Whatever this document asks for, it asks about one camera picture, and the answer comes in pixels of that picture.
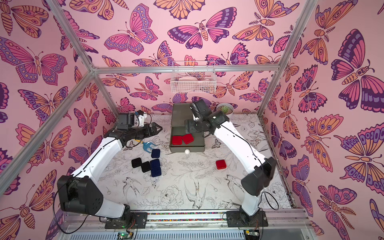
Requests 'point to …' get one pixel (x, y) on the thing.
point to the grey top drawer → (182, 142)
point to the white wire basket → (193, 77)
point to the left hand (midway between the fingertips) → (158, 128)
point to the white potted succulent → (227, 108)
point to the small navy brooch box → (155, 153)
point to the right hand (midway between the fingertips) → (189, 127)
